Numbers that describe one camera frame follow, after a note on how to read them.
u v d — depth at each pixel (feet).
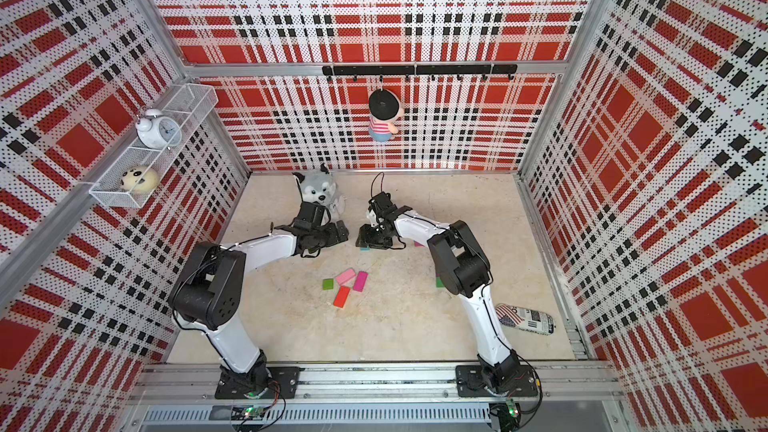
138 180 2.09
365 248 3.20
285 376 2.46
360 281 2.98
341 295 2.91
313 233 2.70
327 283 3.00
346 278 3.06
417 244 2.23
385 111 3.05
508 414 2.18
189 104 2.92
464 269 1.91
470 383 2.40
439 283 2.98
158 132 2.30
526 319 2.64
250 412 2.27
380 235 2.82
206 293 1.59
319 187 3.05
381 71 2.90
